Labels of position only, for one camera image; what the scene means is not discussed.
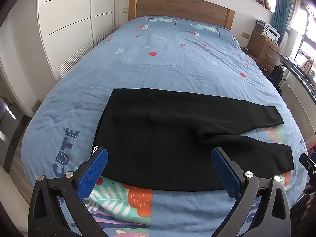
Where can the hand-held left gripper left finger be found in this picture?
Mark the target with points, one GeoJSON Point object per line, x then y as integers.
{"type": "Point", "coordinates": [95, 175]}

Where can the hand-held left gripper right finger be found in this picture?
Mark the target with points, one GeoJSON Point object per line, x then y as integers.
{"type": "Point", "coordinates": [227, 175]}

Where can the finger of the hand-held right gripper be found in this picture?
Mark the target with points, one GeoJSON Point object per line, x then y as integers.
{"type": "Point", "coordinates": [308, 165]}

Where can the black pants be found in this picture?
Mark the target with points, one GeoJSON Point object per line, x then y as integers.
{"type": "Point", "coordinates": [160, 140]}

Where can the dark desk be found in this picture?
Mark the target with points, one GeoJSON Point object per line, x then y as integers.
{"type": "Point", "coordinates": [298, 72]}

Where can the black bag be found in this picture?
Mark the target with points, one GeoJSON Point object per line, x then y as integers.
{"type": "Point", "coordinates": [276, 76]}

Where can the dark furniture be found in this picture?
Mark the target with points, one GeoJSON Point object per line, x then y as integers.
{"type": "Point", "coordinates": [9, 133]}

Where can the blue printed bed sheet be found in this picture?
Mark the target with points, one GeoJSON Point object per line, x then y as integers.
{"type": "Point", "coordinates": [172, 66]}

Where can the wooden dresser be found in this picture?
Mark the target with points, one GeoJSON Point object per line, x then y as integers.
{"type": "Point", "coordinates": [261, 49]}

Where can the window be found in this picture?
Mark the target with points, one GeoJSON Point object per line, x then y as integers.
{"type": "Point", "coordinates": [306, 37]}

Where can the white printer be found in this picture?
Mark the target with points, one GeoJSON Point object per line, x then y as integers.
{"type": "Point", "coordinates": [266, 30]}

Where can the long teal curtain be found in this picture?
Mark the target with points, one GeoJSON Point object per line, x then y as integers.
{"type": "Point", "coordinates": [281, 14]}

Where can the white wardrobe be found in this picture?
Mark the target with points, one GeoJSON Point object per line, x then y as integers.
{"type": "Point", "coordinates": [69, 17]}

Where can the wooden headboard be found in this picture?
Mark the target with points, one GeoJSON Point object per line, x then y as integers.
{"type": "Point", "coordinates": [177, 5]}

